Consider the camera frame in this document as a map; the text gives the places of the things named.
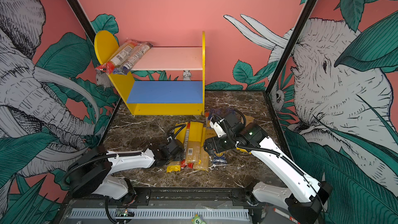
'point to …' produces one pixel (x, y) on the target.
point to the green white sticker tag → (197, 220)
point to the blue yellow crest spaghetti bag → (219, 158)
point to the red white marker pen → (285, 215)
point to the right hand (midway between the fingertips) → (210, 145)
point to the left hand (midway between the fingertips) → (180, 152)
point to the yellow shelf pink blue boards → (166, 81)
